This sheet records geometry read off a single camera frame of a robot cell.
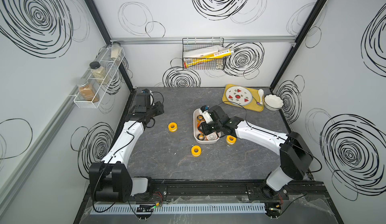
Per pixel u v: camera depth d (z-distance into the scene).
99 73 0.71
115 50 0.86
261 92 1.16
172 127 0.96
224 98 1.14
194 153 0.86
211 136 0.91
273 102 1.09
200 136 0.93
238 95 1.15
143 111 0.62
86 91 0.63
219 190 0.75
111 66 0.95
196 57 0.87
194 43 0.93
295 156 0.44
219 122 0.65
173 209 0.96
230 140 0.91
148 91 0.75
